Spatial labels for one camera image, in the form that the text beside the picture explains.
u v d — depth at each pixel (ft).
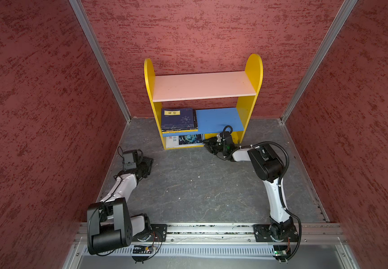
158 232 2.35
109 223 1.49
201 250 2.54
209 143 3.13
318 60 2.92
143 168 2.49
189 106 3.82
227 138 2.78
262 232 2.42
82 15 2.40
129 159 2.25
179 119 3.11
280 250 2.33
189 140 3.49
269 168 1.92
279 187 1.99
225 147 2.80
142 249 2.34
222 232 2.50
